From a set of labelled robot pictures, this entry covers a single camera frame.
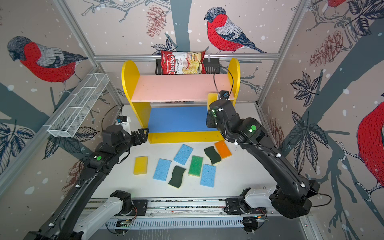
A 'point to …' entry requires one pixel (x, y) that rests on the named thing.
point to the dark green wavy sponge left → (177, 177)
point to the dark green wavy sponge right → (214, 156)
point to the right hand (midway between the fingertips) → (207, 116)
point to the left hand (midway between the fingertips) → (141, 130)
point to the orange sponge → (223, 149)
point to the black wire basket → (212, 66)
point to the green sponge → (195, 169)
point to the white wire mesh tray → (78, 104)
